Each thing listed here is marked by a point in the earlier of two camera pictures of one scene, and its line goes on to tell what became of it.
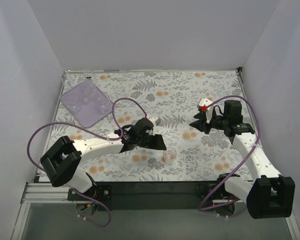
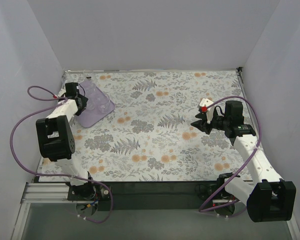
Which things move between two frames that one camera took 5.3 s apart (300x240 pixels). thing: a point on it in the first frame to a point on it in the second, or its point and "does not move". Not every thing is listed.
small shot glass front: x=169 y=155 to x=90 y=105
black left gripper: x=145 y=139 to x=82 y=102
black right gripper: x=208 y=124 does not move
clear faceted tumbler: x=103 y=104 does not move
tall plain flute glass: x=68 y=81 does not move
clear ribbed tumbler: x=88 y=87 does not move
